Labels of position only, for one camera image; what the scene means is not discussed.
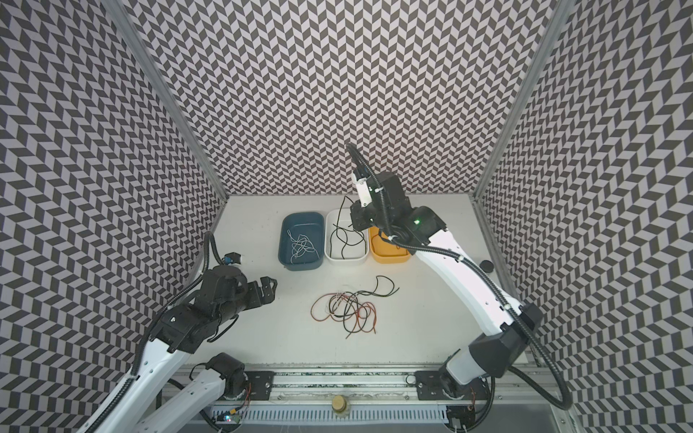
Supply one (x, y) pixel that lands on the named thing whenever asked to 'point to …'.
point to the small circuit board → (234, 418)
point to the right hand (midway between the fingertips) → (357, 203)
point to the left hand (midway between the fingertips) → (265, 285)
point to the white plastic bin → (353, 255)
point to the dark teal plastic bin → (312, 225)
